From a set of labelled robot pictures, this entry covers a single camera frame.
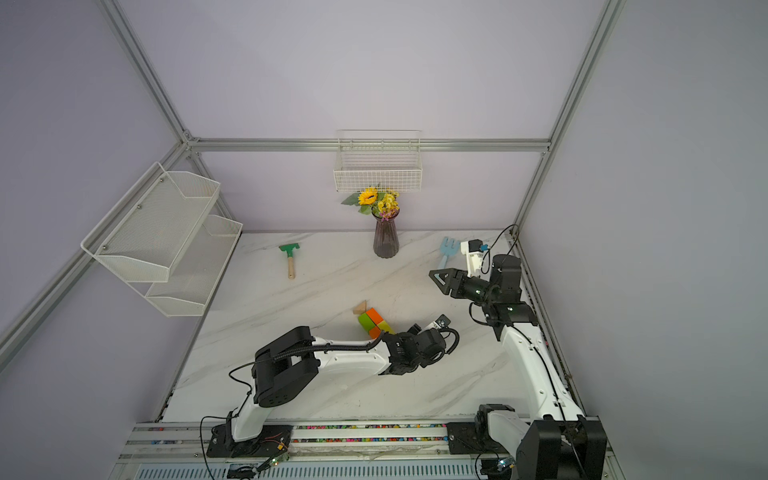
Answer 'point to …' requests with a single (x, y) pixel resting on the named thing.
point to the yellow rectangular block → (385, 327)
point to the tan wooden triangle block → (360, 308)
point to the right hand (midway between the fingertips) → (437, 279)
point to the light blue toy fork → (448, 248)
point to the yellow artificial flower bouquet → (384, 204)
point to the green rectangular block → (366, 321)
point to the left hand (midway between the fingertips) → (425, 337)
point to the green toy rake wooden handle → (291, 260)
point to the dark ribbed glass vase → (386, 243)
